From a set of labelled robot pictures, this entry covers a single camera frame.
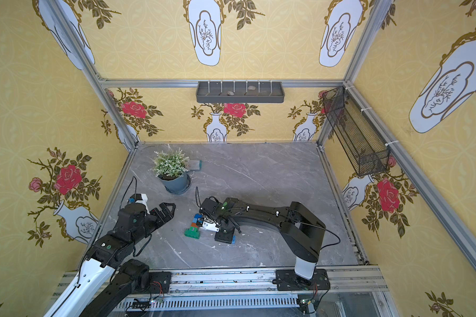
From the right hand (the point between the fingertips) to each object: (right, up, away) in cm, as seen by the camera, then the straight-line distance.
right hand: (225, 235), depth 82 cm
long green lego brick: (-14, +1, +1) cm, 14 cm away
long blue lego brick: (+4, +2, -10) cm, 11 cm away
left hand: (-21, +12, -5) cm, 24 cm away
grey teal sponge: (-19, +29, +27) cm, 44 cm away
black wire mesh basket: (+61, +34, +1) cm, 70 cm away
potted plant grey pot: (-23, +19, +10) cm, 32 cm away
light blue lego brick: (-14, +4, +5) cm, 15 cm away
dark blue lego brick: (-13, +6, +8) cm, 17 cm away
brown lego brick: (-14, +3, +5) cm, 16 cm away
